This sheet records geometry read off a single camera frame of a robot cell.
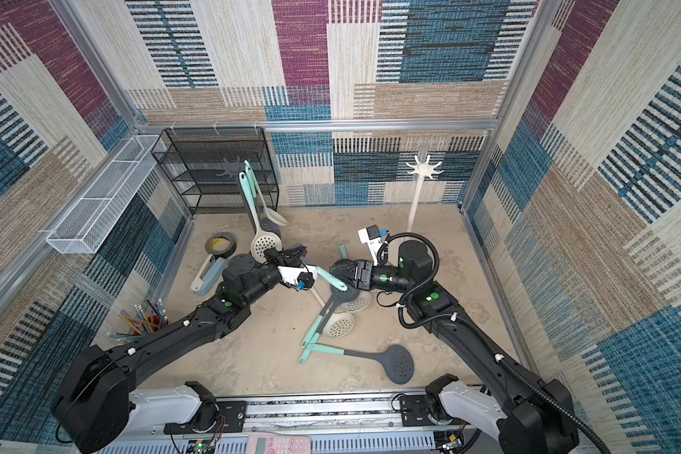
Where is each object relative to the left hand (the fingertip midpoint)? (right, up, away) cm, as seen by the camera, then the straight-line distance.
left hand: (298, 241), depth 76 cm
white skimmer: (-14, 0, +15) cm, 20 cm away
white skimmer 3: (+17, -20, +15) cm, 30 cm away
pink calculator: (-6, -48, -7) cm, 49 cm away
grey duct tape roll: (-32, -5, +28) cm, 43 cm away
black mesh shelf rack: (-40, +28, +32) cm, 59 cm away
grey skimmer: (+27, -33, +3) cm, 42 cm away
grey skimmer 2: (+10, -18, +18) cm, 27 cm away
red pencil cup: (-45, -23, +5) cm, 51 cm away
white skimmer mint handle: (-12, +8, +22) cm, 27 cm away
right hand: (+10, -8, -9) cm, 16 cm away
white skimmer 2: (+10, -26, +11) cm, 30 cm away
